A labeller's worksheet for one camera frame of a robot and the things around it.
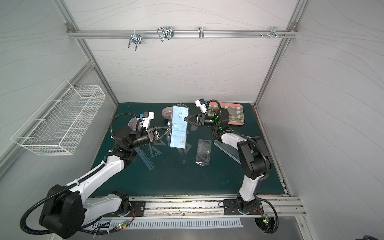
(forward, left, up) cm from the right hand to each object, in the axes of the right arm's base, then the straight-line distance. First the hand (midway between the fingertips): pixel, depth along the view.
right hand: (183, 120), depth 74 cm
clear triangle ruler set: (-5, -2, -3) cm, 7 cm away
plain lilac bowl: (+14, +40, -22) cm, 47 cm away
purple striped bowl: (+28, +18, -26) cm, 42 cm away
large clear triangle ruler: (-2, +24, -28) cm, 37 cm away
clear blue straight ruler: (-9, +26, -28) cm, 39 cm away
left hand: (-9, +5, +2) cm, 10 cm away
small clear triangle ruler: (+2, +18, -28) cm, 34 cm away
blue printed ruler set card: (-4, +2, 0) cm, 5 cm away
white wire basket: (-10, +57, +4) cm, 58 cm away
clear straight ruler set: (-6, +2, -29) cm, 30 cm away
